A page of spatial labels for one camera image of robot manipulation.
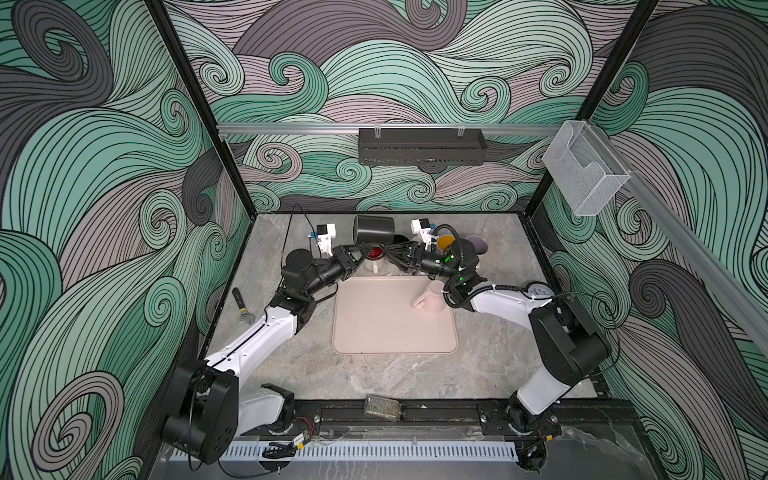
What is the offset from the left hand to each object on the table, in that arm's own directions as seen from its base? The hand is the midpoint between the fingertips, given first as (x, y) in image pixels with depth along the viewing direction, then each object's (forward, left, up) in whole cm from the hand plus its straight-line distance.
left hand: (374, 247), depth 72 cm
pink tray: (-3, -1, -32) cm, 32 cm away
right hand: (0, -3, -2) cm, 4 cm away
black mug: (+5, +1, +1) cm, 5 cm away
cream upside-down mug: (-1, 0, -4) cm, 4 cm away
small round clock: (+5, -54, -27) cm, 61 cm away
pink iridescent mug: (+16, -35, -18) cm, 42 cm away
